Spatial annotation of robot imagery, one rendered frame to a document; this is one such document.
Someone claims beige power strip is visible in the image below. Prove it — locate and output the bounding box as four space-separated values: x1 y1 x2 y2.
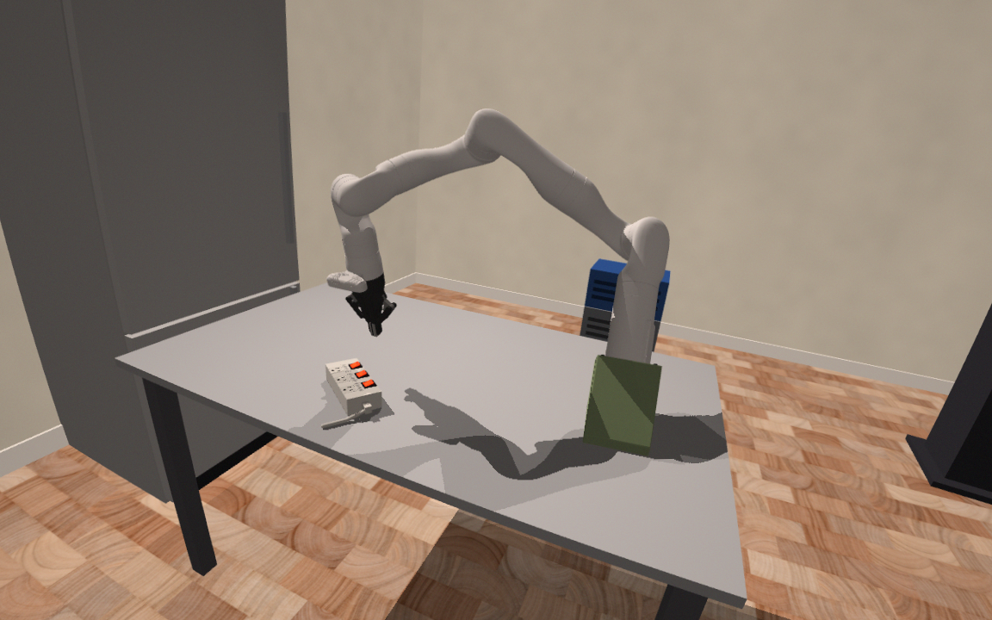
321 358 382 428

